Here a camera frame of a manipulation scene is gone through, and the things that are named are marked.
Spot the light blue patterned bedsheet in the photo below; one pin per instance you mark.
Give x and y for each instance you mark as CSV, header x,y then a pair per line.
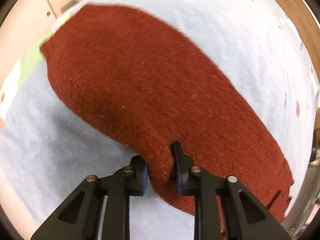
x,y
47,150

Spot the wooden bed frame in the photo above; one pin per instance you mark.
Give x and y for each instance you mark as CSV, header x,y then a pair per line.
x,y
291,25

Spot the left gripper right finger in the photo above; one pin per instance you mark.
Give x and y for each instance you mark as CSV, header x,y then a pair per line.
x,y
224,207

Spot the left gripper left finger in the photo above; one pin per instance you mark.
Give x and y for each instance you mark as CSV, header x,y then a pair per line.
x,y
99,208

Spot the dark red knit sweater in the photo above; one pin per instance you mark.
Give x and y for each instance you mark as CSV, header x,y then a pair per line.
x,y
142,83

